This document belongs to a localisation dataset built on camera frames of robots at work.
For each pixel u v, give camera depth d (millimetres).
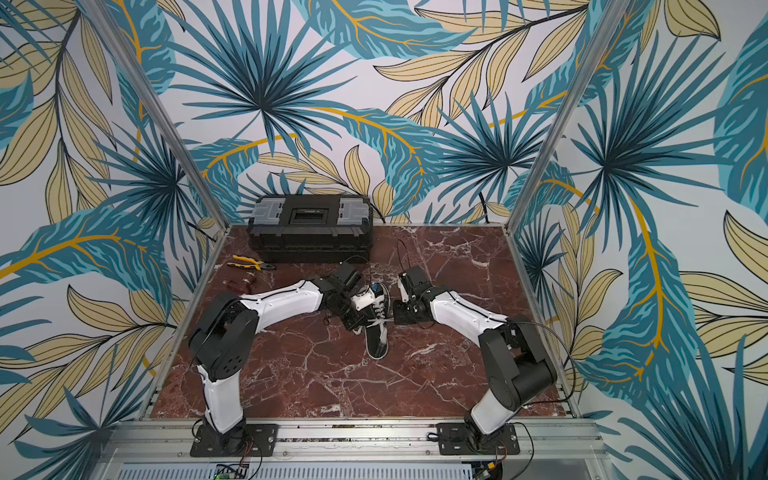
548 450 742
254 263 1066
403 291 840
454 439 731
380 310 924
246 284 1005
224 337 493
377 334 887
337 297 695
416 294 700
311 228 949
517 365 454
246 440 671
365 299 832
